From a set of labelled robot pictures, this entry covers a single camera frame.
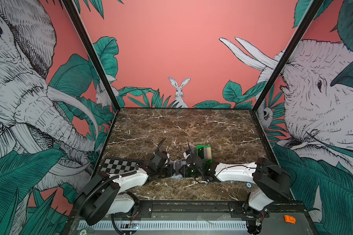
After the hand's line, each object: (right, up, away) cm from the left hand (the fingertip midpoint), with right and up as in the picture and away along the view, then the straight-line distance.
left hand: (177, 169), depth 85 cm
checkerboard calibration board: (-37, +2, +1) cm, 37 cm away
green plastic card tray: (+18, +9, +7) cm, 21 cm away
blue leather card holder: (0, +1, +5) cm, 5 cm away
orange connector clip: (+56, -19, -15) cm, 61 cm away
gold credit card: (+20, +9, +7) cm, 23 cm away
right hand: (0, 0, -4) cm, 4 cm away
